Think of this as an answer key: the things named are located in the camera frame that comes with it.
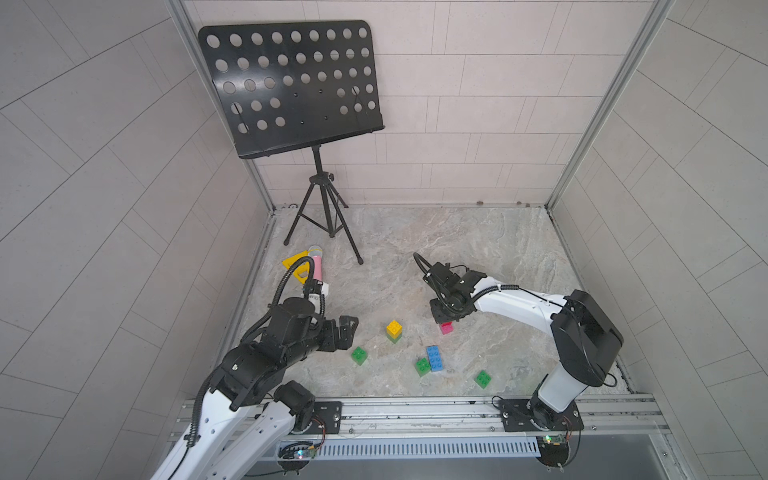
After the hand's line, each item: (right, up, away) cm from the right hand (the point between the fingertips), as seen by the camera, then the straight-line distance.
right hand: (438, 315), depth 87 cm
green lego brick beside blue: (-5, -10, -11) cm, 16 cm away
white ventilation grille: (-5, -25, -19) cm, 32 cm away
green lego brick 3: (+10, -13, -11) cm, 20 cm away
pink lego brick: (+2, -2, -3) cm, 4 cm away
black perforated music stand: (-77, +108, +83) cm, 157 cm away
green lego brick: (-13, -5, -5) cm, 15 cm away
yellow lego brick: (-13, -1, -9) cm, 16 cm away
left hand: (-23, +5, -19) cm, 30 cm away
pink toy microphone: (-40, +18, +11) cm, 45 cm away
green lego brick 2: (-22, -7, -10) cm, 25 cm away
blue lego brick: (-2, -9, -8) cm, 12 cm away
